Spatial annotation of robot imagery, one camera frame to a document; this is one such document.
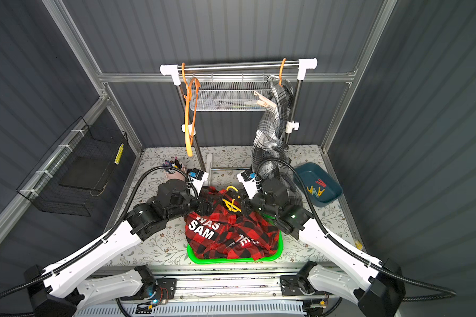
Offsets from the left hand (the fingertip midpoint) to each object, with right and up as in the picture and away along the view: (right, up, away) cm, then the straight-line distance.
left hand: (216, 198), depth 68 cm
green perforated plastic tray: (-2, -23, +2) cm, 23 cm away
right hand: (+7, +2, +1) cm, 7 cm away
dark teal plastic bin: (+48, +8, +42) cm, 65 cm away
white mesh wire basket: (+2, +52, +44) cm, 68 cm away
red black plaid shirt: (+3, -15, +9) cm, 18 cm away
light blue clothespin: (+46, -2, +31) cm, 55 cm away
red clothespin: (+51, +2, +34) cm, 61 cm away
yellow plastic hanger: (+5, -3, +5) cm, 8 cm away
